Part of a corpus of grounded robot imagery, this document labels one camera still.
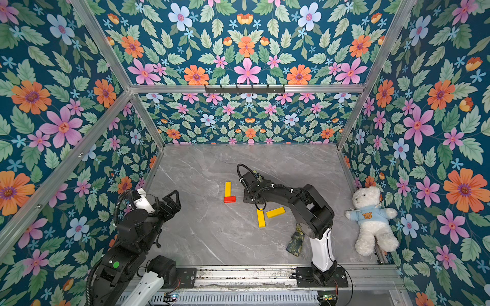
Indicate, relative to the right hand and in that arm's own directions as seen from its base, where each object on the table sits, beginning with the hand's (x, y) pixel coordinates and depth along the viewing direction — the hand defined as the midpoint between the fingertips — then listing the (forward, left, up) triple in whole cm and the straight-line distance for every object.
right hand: (253, 194), depth 96 cm
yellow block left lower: (-9, -11, -1) cm, 14 cm away
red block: (-3, +12, -1) cm, 12 cm away
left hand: (-16, +27, +25) cm, 40 cm away
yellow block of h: (+4, +14, -1) cm, 14 cm away
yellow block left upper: (-12, -4, -1) cm, 13 cm away
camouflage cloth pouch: (-24, -19, 0) cm, 31 cm away
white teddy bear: (-15, -53, +5) cm, 55 cm away
